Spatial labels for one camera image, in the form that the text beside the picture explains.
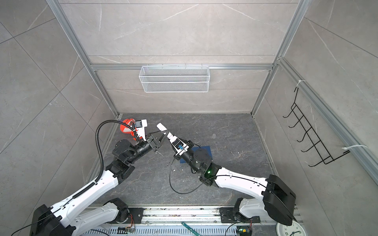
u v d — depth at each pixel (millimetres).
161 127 635
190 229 697
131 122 583
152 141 579
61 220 394
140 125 591
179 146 543
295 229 669
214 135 1058
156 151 592
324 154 602
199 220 730
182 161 909
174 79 1005
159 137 659
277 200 399
